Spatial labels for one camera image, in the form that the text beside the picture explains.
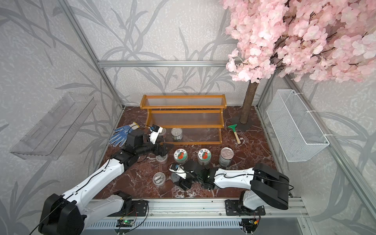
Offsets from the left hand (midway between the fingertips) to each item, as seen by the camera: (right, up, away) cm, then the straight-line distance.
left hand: (167, 142), depth 79 cm
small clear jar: (-4, -20, -1) cm, 20 cm away
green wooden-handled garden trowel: (+42, +6, +24) cm, 49 cm away
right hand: (+5, -18, 0) cm, 19 cm away
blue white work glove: (-38, 0, +23) cm, 44 cm away
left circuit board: (-19, -38, -9) cm, 43 cm away
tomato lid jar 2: (+20, -9, +6) cm, 23 cm away
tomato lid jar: (+6, -9, +6) cm, 12 cm away
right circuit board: (+41, -39, -9) cm, 57 cm away
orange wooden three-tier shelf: (+8, +12, +33) cm, 36 cm away
